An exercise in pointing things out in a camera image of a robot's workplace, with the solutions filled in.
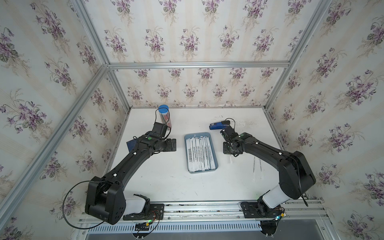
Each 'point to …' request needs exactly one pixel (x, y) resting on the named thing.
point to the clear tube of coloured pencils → (164, 110)
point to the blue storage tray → (215, 166)
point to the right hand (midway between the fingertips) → (230, 150)
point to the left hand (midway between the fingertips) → (170, 146)
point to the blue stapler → (218, 125)
